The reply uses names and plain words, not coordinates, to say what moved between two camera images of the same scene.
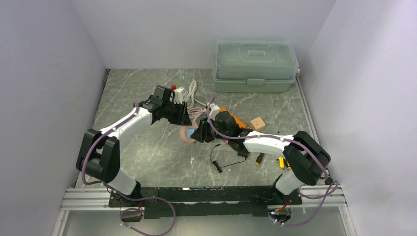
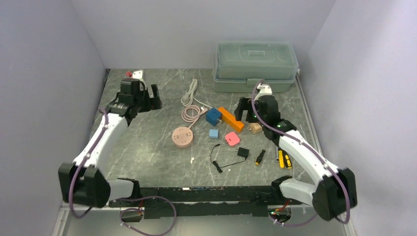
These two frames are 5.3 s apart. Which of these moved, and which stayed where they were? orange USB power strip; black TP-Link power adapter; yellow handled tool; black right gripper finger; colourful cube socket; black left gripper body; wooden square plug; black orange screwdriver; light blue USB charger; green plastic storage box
Moved: black left gripper body; light blue USB charger; black right gripper finger; colourful cube socket
Stayed: black orange screwdriver; green plastic storage box; orange USB power strip; black TP-Link power adapter; yellow handled tool; wooden square plug
